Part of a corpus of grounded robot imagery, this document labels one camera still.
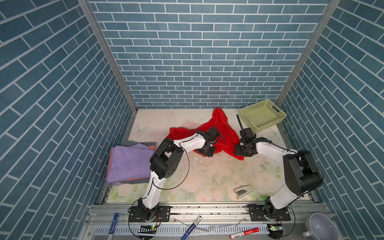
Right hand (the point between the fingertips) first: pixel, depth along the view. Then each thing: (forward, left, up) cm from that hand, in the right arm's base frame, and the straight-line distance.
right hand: (238, 151), depth 95 cm
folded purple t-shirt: (-17, +62, +9) cm, 65 cm away
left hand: (-3, +17, -1) cm, 17 cm away
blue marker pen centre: (-46, +28, 0) cm, 54 cm away
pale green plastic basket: (+34, -21, 0) cm, 40 cm away
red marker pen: (-41, -2, -1) cm, 41 cm away
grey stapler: (-24, -1, 0) cm, 24 cm away
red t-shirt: (+9, +7, -3) cm, 12 cm away
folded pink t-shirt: (-9, +77, +7) cm, 78 cm away
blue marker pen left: (-43, +63, 0) cm, 76 cm away
